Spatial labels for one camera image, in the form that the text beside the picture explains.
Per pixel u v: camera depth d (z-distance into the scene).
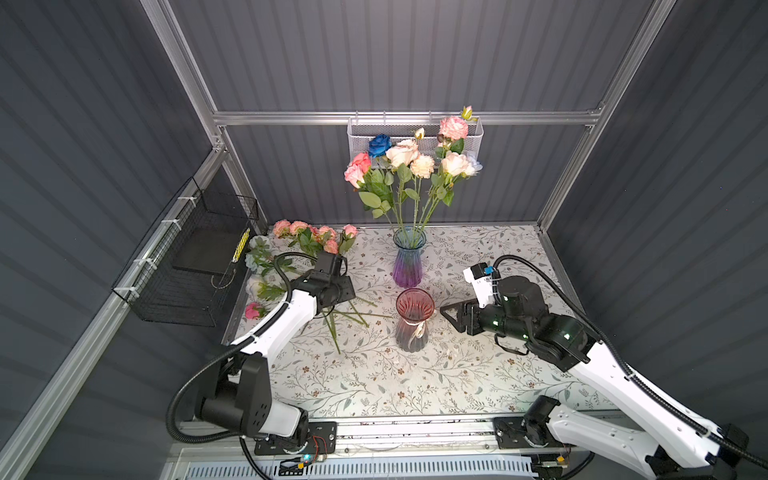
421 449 0.73
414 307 0.75
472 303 0.60
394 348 0.89
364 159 0.79
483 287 0.61
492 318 0.58
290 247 1.15
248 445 0.69
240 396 0.42
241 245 0.78
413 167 0.81
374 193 0.84
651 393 0.42
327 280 0.67
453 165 0.75
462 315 0.61
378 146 0.78
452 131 0.74
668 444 0.38
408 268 1.05
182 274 0.72
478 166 0.78
